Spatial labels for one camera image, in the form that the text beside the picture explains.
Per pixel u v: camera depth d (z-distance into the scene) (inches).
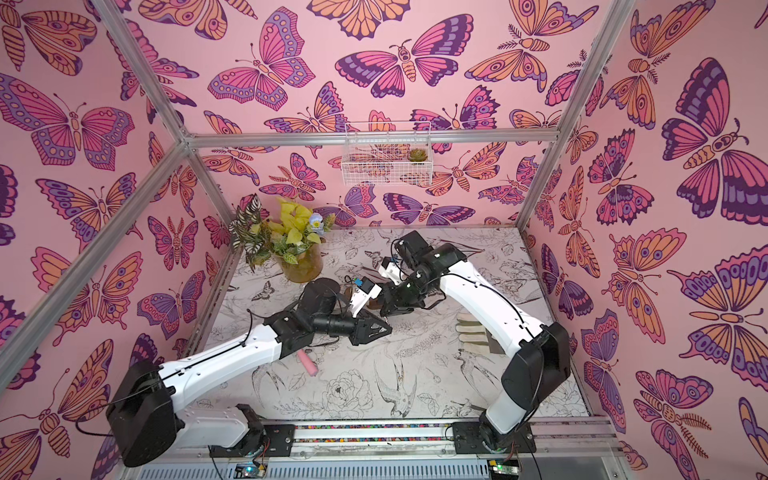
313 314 23.4
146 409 15.8
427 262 21.8
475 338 35.4
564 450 28.3
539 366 16.8
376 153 39.6
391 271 28.5
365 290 26.3
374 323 26.6
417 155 36.3
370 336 26.5
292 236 34.7
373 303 26.5
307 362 33.3
